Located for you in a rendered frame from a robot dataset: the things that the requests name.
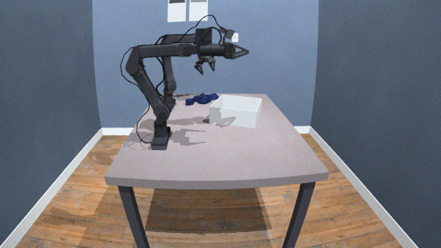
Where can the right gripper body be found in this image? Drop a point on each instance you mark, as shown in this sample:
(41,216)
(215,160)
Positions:
(222,49)

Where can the white square tray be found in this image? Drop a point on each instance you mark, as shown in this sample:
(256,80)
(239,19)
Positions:
(234,111)

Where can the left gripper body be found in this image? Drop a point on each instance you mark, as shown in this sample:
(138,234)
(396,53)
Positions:
(202,59)

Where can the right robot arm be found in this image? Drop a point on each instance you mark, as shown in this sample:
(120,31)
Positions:
(135,68)

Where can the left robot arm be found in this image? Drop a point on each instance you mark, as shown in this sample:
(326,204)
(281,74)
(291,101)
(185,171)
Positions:
(170,83)

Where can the blue patterned necktie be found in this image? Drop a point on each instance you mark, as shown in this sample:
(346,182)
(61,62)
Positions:
(202,99)

